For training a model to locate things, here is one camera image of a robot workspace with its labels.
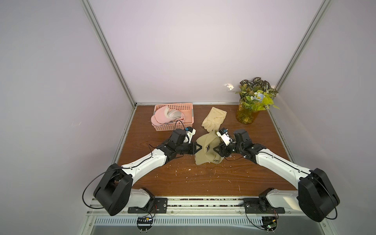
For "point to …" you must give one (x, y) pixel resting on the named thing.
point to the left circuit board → (144, 223)
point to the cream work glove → (214, 119)
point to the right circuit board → (270, 223)
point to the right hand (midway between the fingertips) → (217, 143)
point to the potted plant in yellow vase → (254, 96)
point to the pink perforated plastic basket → (187, 109)
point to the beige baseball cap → (206, 154)
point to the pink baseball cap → (164, 115)
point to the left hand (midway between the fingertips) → (203, 147)
